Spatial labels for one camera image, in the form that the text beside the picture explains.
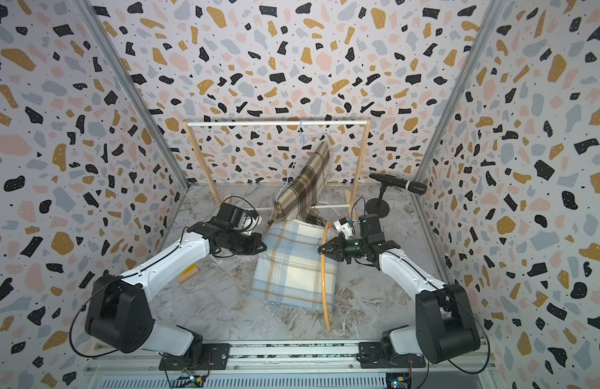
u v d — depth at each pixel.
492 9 0.71
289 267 0.84
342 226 0.80
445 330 0.43
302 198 0.94
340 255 0.74
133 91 0.86
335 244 0.77
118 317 0.42
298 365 0.73
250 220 0.73
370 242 0.69
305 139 1.06
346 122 1.02
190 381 0.70
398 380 0.72
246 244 0.74
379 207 1.14
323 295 0.81
